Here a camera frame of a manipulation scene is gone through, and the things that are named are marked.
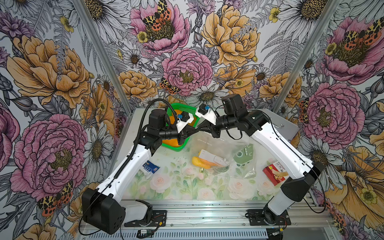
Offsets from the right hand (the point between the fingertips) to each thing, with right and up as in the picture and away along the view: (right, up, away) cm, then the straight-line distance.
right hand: (200, 130), depth 68 cm
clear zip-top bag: (+18, -17, +26) cm, 36 cm away
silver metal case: (+53, 0, +25) cm, 58 cm away
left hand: (-2, -1, +2) cm, 3 cm away
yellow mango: (-2, -19, +19) cm, 27 cm away
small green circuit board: (-26, -49, +4) cm, 56 cm away
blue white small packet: (-28, -22, +20) cm, 41 cm away
